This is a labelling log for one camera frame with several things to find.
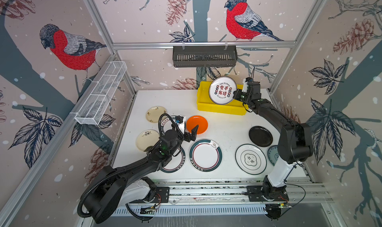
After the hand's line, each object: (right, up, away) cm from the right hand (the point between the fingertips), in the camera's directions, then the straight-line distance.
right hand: (234, 89), depth 94 cm
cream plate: (-58, -32, +1) cm, 66 cm away
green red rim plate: (-19, -39, -8) cm, 45 cm away
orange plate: (-26, -21, +9) cm, 35 cm away
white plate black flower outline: (+7, -42, -8) cm, 43 cm away
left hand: (-27, -18, -14) cm, 35 cm away
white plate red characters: (-8, 0, +4) cm, 9 cm away
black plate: (+17, -30, 0) cm, 34 cm away
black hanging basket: (-20, +25, +12) cm, 35 cm away
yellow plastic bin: (-17, -10, +13) cm, 24 cm away
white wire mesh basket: (-77, -3, -15) cm, 79 cm away
